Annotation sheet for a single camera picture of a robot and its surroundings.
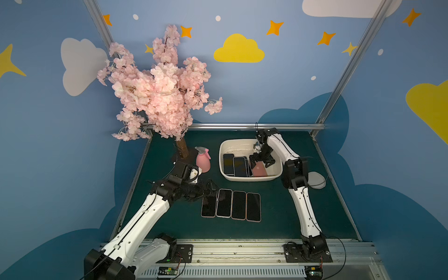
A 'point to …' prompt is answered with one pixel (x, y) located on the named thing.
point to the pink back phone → (259, 170)
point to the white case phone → (224, 204)
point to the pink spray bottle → (203, 159)
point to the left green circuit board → (167, 270)
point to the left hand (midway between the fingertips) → (212, 189)
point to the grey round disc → (316, 180)
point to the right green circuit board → (314, 272)
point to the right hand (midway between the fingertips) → (260, 164)
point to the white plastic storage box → (244, 147)
